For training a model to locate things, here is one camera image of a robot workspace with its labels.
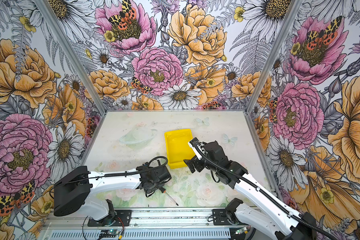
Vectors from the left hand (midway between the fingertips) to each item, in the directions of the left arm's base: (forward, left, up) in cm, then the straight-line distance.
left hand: (157, 187), depth 83 cm
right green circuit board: (-20, -41, -1) cm, 46 cm away
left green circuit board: (-20, +19, -1) cm, 27 cm away
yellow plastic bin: (+24, -11, +1) cm, 26 cm away
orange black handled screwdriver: (-2, -4, +1) cm, 5 cm away
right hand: (+8, -19, +18) cm, 27 cm away
